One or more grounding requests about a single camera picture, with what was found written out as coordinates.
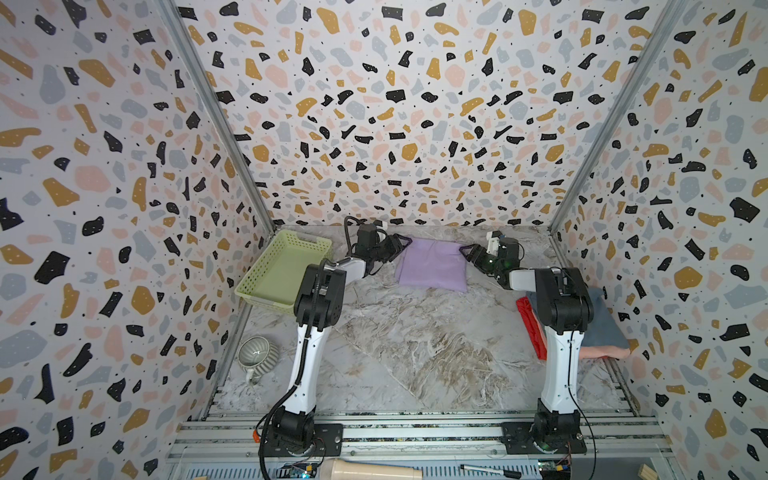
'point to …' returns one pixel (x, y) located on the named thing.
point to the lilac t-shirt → (434, 263)
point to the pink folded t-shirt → (591, 352)
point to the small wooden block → (647, 473)
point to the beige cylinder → (340, 469)
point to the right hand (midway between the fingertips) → (461, 245)
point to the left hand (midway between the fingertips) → (411, 238)
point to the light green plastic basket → (276, 278)
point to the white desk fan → (257, 356)
